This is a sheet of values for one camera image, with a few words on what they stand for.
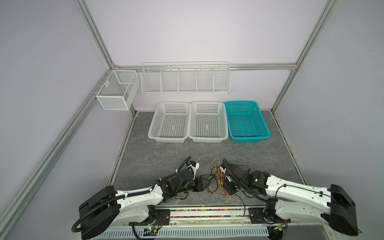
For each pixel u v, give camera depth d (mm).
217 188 826
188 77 966
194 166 748
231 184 694
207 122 1122
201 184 707
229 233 643
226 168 648
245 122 1124
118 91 991
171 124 1119
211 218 753
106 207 413
